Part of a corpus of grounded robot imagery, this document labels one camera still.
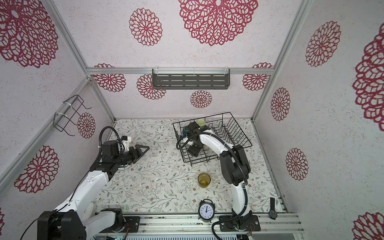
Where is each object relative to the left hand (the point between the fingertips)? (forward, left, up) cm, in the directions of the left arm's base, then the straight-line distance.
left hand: (146, 152), depth 82 cm
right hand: (+11, -28, -9) cm, 31 cm away
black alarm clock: (-26, -32, -14) cm, 43 cm away
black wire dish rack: (+29, -48, -10) cm, 57 cm away
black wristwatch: (-28, -66, -17) cm, 74 cm away
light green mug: (+26, -32, -4) cm, 41 cm away
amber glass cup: (-10, -32, -15) cm, 36 cm away
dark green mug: (+19, -21, -4) cm, 28 cm away
